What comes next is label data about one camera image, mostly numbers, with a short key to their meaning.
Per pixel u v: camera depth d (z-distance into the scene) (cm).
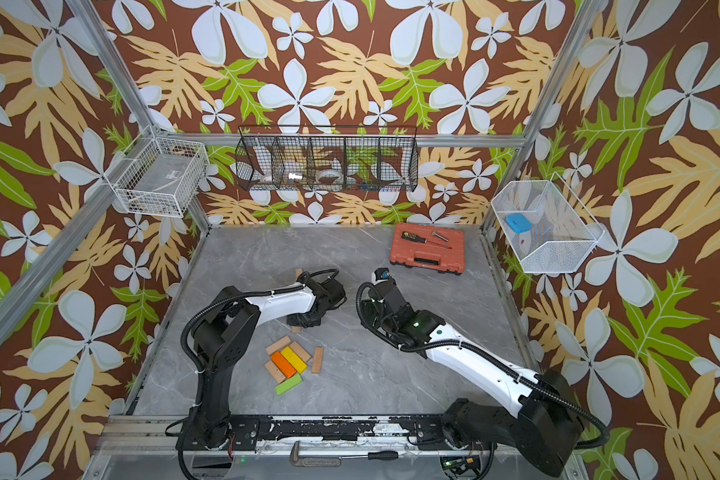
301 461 70
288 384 82
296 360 86
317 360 86
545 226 83
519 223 87
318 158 98
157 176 85
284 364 85
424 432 74
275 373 84
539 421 39
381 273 71
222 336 52
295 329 91
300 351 87
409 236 108
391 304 58
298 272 105
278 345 88
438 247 108
